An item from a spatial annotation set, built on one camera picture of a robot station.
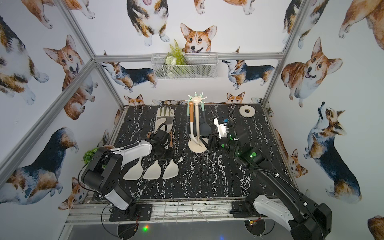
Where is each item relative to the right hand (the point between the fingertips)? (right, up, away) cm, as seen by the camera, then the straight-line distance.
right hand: (202, 136), depth 69 cm
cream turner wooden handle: (-17, -22, +16) cm, 32 cm away
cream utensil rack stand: (-5, -8, +16) cm, 19 cm away
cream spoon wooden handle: (-37, -22, +13) cm, 45 cm away
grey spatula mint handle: (+2, +2, +18) cm, 18 cm away
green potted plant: (-57, -10, +5) cm, 58 cm away
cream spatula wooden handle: (-28, -23, +17) cm, 40 cm away
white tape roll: (+38, +12, +48) cm, 62 cm away
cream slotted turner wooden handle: (-5, +10, +1) cm, 12 cm away
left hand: (-18, -14, +23) cm, 32 cm away
